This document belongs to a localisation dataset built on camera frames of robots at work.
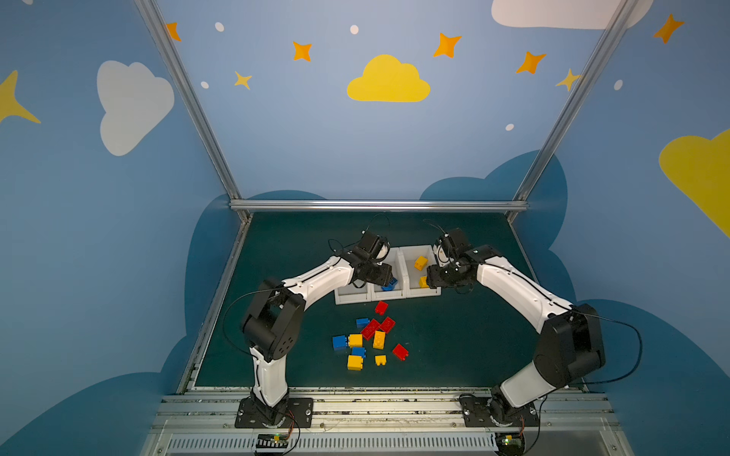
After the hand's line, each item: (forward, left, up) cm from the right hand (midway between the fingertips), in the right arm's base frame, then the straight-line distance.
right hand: (439, 276), depth 88 cm
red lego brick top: (-6, +18, -12) cm, 22 cm away
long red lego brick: (-14, +21, -10) cm, 28 cm away
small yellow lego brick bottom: (-23, +18, -10) cm, 31 cm away
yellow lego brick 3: (-18, +26, -10) cm, 33 cm away
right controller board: (-41, -17, -15) cm, 47 cm away
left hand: (+2, +17, -2) cm, 17 cm away
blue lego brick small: (-12, +24, -10) cm, 29 cm away
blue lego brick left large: (-20, +30, -9) cm, 37 cm away
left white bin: (-3, +28, -8) cm, 29 cm away
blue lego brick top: (+2, +15, -9) cm, 18 cm away
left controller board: (-45, +46, -15) cm, 65 cm away
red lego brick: (-12, +16, -11) cm, 23 cm away
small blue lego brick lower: (-21, +24, -10) cm, 34 cm away
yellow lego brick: (+12, +4, -9) cm, 15 cm away
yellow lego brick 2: (-17, +18, -12) cm, 28 cm away
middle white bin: (+12, +13, -9) cm, 20 cm away
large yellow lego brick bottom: (-25, +25, -9) cm, 37 cm away
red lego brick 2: (-20, +11, -11) cm, 26 cm away
